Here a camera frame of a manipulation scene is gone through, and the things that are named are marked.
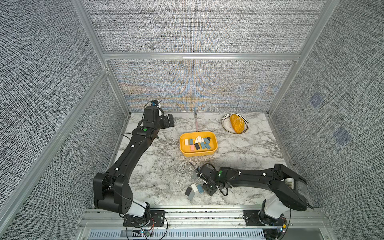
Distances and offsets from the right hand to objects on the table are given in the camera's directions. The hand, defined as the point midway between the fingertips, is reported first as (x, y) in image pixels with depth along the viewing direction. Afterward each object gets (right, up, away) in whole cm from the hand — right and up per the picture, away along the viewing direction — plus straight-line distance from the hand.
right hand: (207, 183), depth 84 cm
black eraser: (+3, +24, +19) cm, 31 cm away
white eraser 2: (-6, +22, +18) cm, 29 cm away
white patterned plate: (+17, +35, +28) cm, 48 cm away
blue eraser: (-9, +22, +19) cm, 30 cm away
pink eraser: (-8, +18, +15) cm, 25 cm away
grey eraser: (-9, -5, -3) cm, 11 cm away
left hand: (-22, +38, -1) cm, 44 cm away
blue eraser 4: (+2, +19, +16) cm, 25 cm away
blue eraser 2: (+2, +23, +17) cm, 28 cm away
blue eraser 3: (-1, +19, +16) cm, 25 cm away
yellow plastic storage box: (-13, +17, +14) cm, 25 cm away
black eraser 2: (-11, -3, -2) cm, 11 cm away
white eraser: (-12, +21, +18) cm, 31 cm away
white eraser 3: (-3, +24, +18) cm, 30 cm away
